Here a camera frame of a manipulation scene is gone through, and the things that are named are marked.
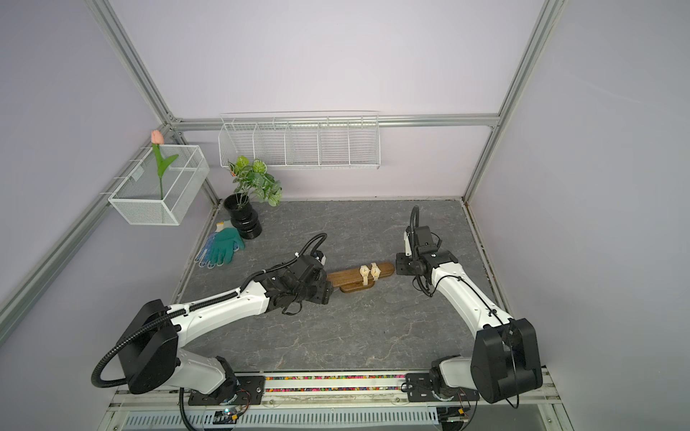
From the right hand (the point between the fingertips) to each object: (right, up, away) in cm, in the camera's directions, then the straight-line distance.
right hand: (404, 260), depth 87 cm
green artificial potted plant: (-49, +27, -1) cm, 56 cm away
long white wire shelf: (-35, +44, +11) cm, 57 cm away
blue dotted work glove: (-75, -1, +14) cm, 76 cm away
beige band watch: (-9, -4, +1) cm, 10 cm away
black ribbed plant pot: (-59, +15, +14) cm, 62 cm away
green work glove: (-69, +4, +18) cm, 71 cm away
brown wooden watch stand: (-17, -7, -1) cm, 19 cm away
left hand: (-26, -8, -4) cm, 28 cm away
